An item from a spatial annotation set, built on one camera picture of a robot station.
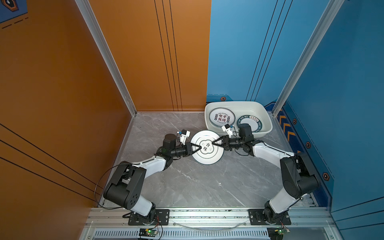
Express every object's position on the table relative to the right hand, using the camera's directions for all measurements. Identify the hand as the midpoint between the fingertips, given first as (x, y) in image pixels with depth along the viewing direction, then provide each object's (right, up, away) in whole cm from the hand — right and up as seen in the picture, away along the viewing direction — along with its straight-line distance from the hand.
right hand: (213, 144), depth 84 cm
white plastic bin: (+41, +23, +32) cm, 57 cm away
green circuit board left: (-32, -40, -13) cm, 53 cm away
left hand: (-7, -1, -1) cm, 7 cm away
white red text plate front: (+9, +18, +28) cm, 35 cm away
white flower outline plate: (-2, -5, -1) cm, 5 cm away
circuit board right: (+29, -40, -14) cm, 51 cm away
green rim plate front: (+35, +12, +26) cm, 45 cm away
